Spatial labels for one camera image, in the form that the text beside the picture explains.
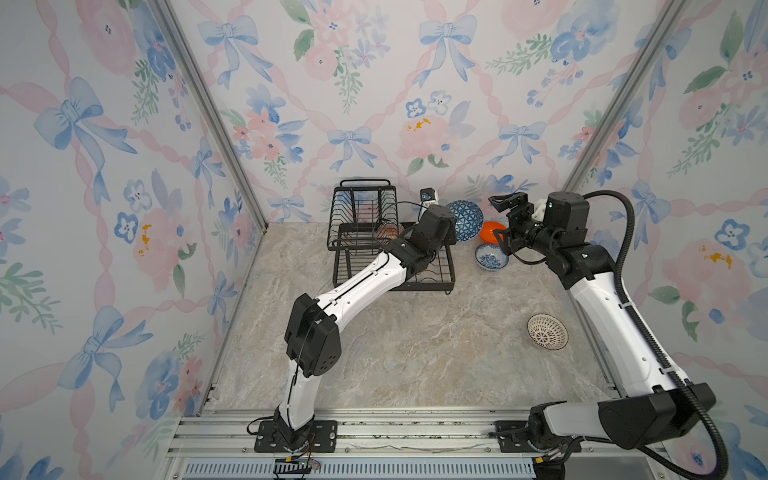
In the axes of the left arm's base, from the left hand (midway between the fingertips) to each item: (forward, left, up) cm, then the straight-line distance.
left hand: (450, 217), depth 80 cm
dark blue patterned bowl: (+1, -6, -2) cm, 6 cm away
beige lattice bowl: (-19, -32, -29) cm, 47 cm away
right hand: (-5, -7, +7) cm, 11 cm away
